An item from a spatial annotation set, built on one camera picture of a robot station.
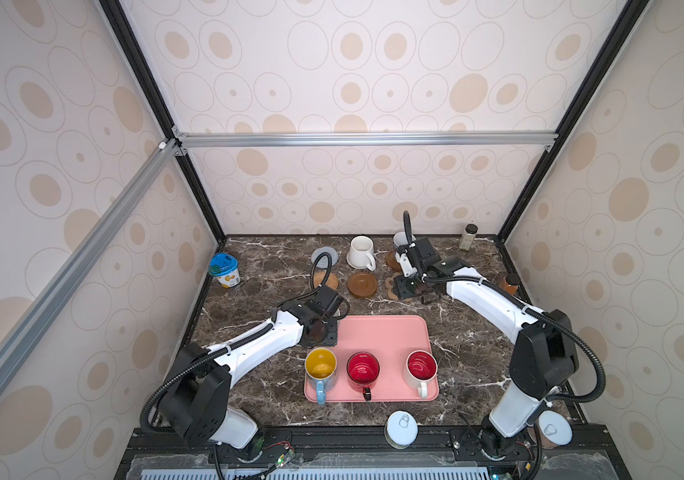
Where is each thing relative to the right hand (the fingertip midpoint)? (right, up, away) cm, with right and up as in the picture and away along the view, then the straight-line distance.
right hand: (401, 286), depth 89 cm
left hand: (-19, -13, -5) cm, 24 cm away
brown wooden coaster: (-11, 0, +17) cm, 20 cm away
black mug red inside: (-12, -24, -4) cm, 27 cm away
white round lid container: (-3, -33, -18) cm, 38 cm away
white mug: (-11, +11, +15) cm, 22 cm away
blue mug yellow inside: (-24, -22, -5) cm, 33 cm away
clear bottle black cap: (+30, +17, +23) cm, 41 cm away
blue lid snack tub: (-57, +6, +8) cm, 57 cm away
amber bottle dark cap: (+36, 0, +6) cm, 36 cm away
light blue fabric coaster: (-25, +8, +21) cm, 34 cm away
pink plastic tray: (-3, -17, +5) cm, 18 cm away
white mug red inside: (+5, -23, -5) cm, 24 cm away
